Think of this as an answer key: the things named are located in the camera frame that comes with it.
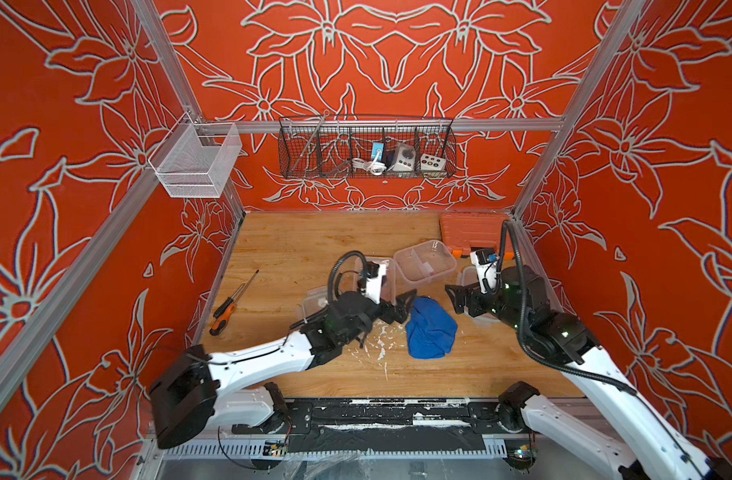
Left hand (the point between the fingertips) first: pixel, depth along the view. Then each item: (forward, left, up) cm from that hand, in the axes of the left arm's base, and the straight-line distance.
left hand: (401, 283), depth 72 cm
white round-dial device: (+39, -1, +9) cm, 41 cm away
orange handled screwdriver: (-1, +53, -22) cm, 58 cm away
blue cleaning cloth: (-3, -10, -19) cm, 22 cm away
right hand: (+1, -13, +1) cm, 13 cm away
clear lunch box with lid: (+21, -9, -20) cm, 30 cm away
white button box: (+42, -10, +6) cm, 44 cm away
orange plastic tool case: (+35, -25, -18) cm, 46 cm away
